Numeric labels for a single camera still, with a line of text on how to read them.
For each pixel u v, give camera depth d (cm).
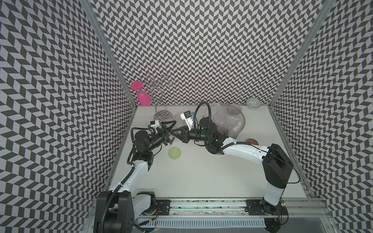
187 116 66
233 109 113
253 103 116
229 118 87
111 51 89
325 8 68
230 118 87
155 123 75
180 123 73
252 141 98
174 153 91
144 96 95
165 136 68
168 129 67
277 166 47
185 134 64
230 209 73
